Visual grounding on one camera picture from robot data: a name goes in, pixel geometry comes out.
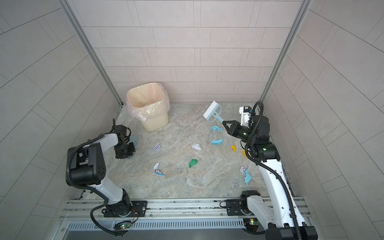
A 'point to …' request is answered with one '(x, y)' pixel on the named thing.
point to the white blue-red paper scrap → (157, 171)
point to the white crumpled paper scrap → (196, 146)
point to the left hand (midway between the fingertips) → (136, 150)
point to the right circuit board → (252, 224)
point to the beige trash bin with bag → (149, 103)
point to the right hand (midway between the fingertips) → (222, 123)
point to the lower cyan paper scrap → (217, 142)
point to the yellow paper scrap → (234, 147)
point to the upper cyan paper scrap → (216, 127)
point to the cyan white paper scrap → (248, 177)
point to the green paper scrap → (193, 162)
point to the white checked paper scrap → (157, 147)
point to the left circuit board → (123, 225)
